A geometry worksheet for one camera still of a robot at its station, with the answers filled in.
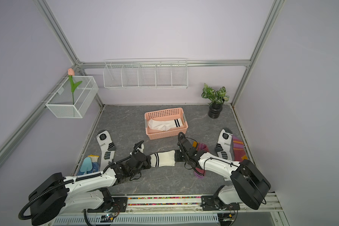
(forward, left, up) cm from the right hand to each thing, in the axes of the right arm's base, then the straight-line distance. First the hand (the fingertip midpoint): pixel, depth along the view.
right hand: (175, 153), depth 87 cm
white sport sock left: (+6, +46, -4) cm, 47 cm away
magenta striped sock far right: (0, -42, -4) cm, 42 cm away
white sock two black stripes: (+25, +8, -4) cm, 27 cm away
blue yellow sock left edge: (-6, +50, -4) cm, 50 cm away
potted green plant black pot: (+31, -29, +17) cm, 45 cm away
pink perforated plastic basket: (+35, +5, -2) cm, 36 cm away
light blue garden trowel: (-6, +55, -4) cm, 56 cm away
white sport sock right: (+7, -34, -5) cm, 35 cm away
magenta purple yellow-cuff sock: (-17, -10, +18) cm, 27 cm away
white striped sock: (-3, +5, -1) cm, 6 cm away
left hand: (-4, +15, +1) cm, 15 cm away
